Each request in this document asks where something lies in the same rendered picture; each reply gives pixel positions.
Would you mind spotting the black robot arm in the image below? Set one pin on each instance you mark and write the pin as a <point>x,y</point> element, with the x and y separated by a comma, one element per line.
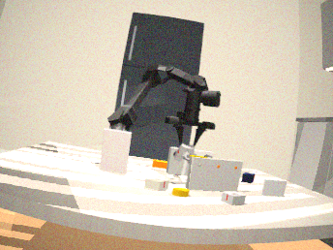
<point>197,93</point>

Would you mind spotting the yellow flat disc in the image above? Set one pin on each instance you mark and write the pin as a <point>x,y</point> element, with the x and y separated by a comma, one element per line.
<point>181,192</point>

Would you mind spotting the yellow flat bar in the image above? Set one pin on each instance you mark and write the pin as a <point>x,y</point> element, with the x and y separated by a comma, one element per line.
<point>159,164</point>

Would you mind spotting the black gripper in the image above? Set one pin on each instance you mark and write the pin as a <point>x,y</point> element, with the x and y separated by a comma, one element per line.
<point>191,114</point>

